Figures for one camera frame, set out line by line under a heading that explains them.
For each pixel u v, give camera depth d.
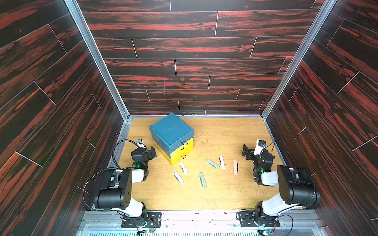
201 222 0.73
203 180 0.86
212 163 0.93
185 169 0.91
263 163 0.71
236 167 0.93
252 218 0.73
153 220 0.72
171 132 0.84
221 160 0.96
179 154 0.84
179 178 0.88
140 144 0.80
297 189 0.45
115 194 0.44
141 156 0.71
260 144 0.78
